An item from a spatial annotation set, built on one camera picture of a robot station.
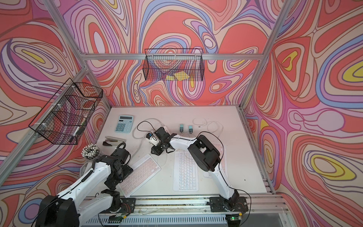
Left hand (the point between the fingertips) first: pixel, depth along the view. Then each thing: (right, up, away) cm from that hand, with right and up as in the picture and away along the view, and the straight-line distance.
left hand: (127, 178), depth 81 cm
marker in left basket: (-23, +28, -9) cm, 38 cm away
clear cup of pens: (-16, +18, -8) cm, 25 cm away
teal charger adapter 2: (+38, +27, +20) cm, 51 cm away
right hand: (+14, +12, +13) cm, 22 cm away
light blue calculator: (-12, +31, +23) cm, 41 cm away
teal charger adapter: (+32, +28, +23) cm, 48 cm away
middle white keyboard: (+34, +2, +3) cm, 35 cm away
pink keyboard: (+8, +3, +3) cm, 9 cm away
